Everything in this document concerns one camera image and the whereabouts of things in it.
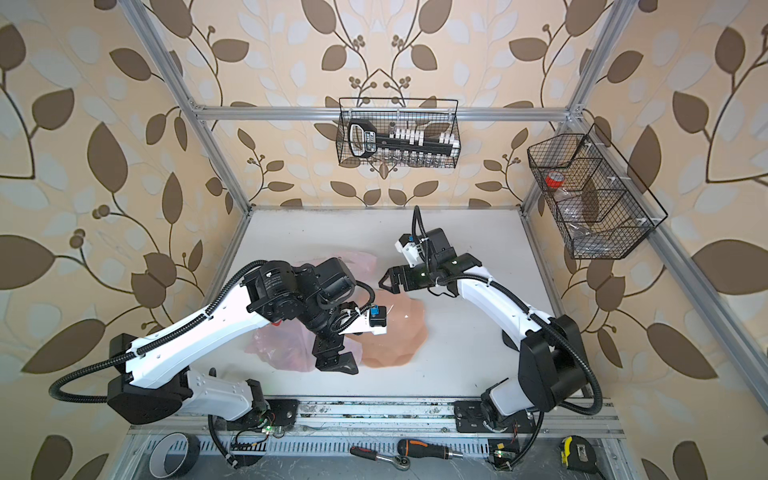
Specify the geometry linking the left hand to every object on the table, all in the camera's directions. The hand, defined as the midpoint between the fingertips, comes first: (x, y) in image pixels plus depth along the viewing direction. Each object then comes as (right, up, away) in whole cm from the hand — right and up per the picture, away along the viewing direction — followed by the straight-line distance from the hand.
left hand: (360, 346), depth 61 cm
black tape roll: (-45, -29, +9) cm, 54 cm away
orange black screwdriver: (+12, -26, +7) cm, 30 cm away
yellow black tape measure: (+49, -26, +6) cm, 56 cm away
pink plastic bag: (-19, -5, +14) cm, 24 cm away
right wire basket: (+59, +30, +12) cm, 67 cm away
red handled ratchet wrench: (+9, -28, +6) cm, 30 cm away
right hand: (+7, +10, +20) cm, 23 cm away
